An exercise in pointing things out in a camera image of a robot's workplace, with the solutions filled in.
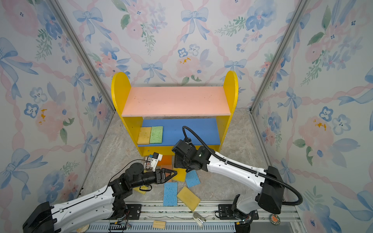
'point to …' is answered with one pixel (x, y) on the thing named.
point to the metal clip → (199, 219)
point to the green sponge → (156, 135)
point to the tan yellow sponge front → (189, 198)
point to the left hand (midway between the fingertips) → (175, 174)
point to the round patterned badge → (275, 219)
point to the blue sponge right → (192, 178)
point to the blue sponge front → (170, 194)
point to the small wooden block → (159, 224)
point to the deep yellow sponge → (180, 176)
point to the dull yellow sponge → (144, 136)
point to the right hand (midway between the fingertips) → (177, 162)
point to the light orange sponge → (169, 167)
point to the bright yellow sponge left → (143, 187)
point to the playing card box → (148, 164)
